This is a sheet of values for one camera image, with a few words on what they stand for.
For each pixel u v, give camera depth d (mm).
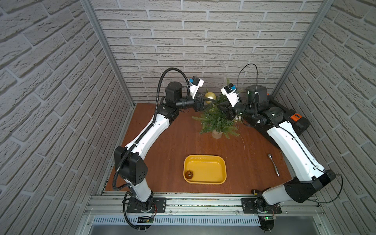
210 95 663
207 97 656
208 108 650
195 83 602
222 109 664
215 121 791
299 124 750
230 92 556
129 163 435
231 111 584
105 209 726
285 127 453
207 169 861
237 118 762
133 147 451
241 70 1003
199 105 618
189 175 809
